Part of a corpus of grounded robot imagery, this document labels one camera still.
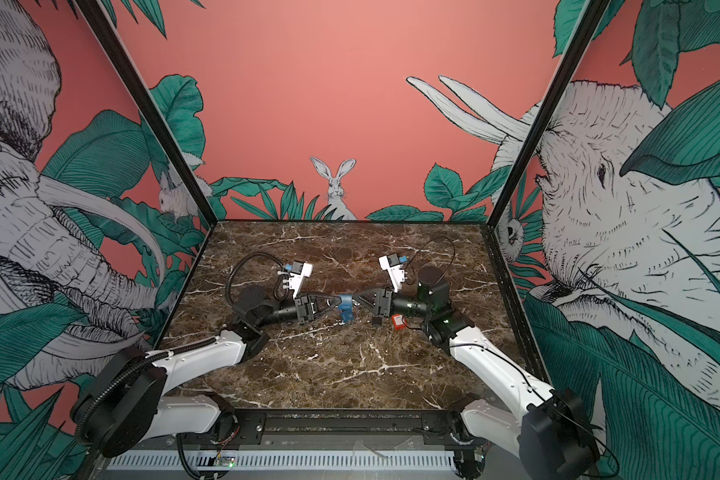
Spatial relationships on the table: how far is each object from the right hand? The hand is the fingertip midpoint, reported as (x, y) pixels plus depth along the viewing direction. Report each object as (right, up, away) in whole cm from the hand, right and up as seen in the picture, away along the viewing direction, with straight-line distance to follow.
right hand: (357, 298), depth 69 cm
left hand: (-4, -1, -1) cm, 4 cm away
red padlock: (+12, -11, +23) cm, 28 cm away
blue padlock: (-3, -2, 0) cm, 4 cm away
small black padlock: (+5, -11, +24) cm, 27 cm away
